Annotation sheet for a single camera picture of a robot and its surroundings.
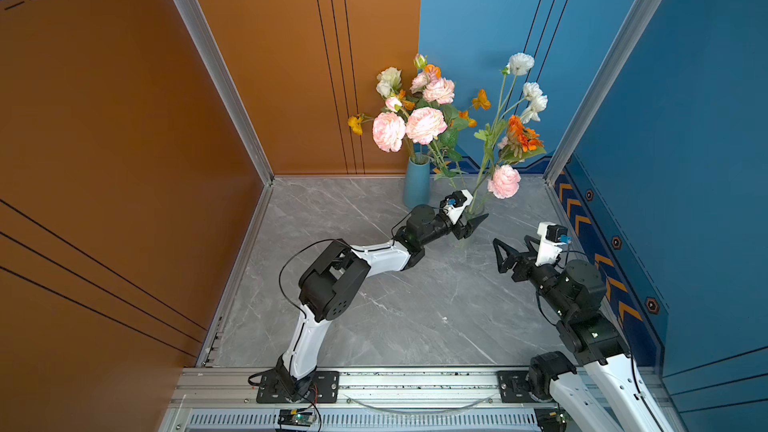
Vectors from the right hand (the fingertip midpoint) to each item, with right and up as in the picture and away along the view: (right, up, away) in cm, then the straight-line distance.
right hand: (506, 239), depth 71 cm
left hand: (-4, +9, +9) cm, 14 cm away
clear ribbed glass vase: (-5, +8, +8) cm, 12 cm away
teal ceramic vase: (-19, +16, +29) cm, 38 cm away
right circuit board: (+11, -43, 0) cm, 44 cm away
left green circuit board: (-51, -43, 0) cm, 66 cm away
